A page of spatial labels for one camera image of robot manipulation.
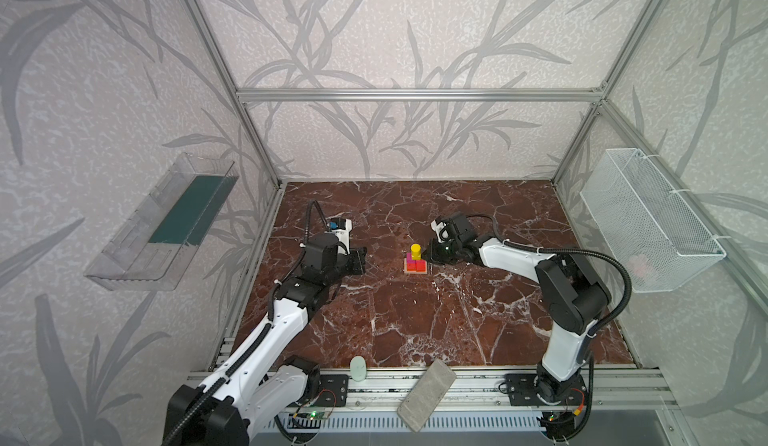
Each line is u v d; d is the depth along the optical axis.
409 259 0.94
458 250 0.74
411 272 0.94
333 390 0.72
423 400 0.70
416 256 0.92
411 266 0.94
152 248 0.64
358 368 0.75
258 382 0.45
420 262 0.92
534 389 0.73
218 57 0.84
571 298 0.49
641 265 0.74
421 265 0.94
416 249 0.91
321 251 0.59
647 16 0.77
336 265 0.65
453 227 0.76
